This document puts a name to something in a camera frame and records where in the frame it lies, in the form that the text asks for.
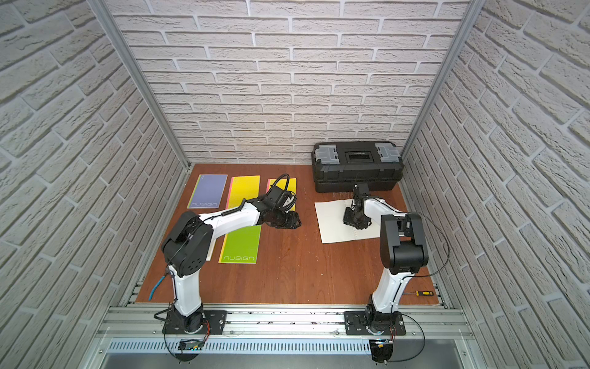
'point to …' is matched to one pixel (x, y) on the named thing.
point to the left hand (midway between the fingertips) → (301, 222)
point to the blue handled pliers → (156, 284)
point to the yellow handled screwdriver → (422, 293)
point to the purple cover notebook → (208, 191)
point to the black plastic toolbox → (339, 166)
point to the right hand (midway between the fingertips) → (352, 222)
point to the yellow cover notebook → (242, 187)
